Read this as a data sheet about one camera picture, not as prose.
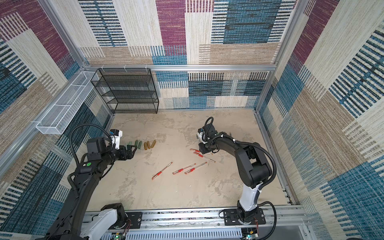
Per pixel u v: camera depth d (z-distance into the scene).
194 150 0.99
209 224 0.73
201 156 0.95
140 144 1.01
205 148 0.85
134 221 0.73
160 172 0.89
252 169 0.49
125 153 0.69
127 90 1.09
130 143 1.02
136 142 1.02
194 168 0.91
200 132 0.89
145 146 0.99
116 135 0.70
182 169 0.90
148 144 1.01
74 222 0.41
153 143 1.02
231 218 0.73
